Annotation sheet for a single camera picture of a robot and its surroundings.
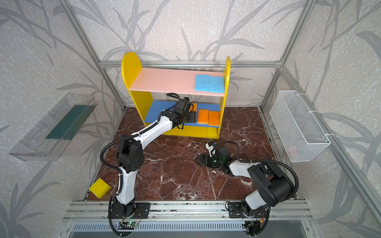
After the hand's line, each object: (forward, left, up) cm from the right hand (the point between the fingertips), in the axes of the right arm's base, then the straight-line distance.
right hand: (199, 157), depth 88 cm
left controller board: (-33, +33, -4) cm, 47 cm away
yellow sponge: (-17, +55, -3) cm, 57 cm away
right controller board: (-34, -26, -9) cm, 44 cm away
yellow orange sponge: (+22, -9, +11) cm, 26 cm away
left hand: (+25, +3, +14) cm, 29 cm away
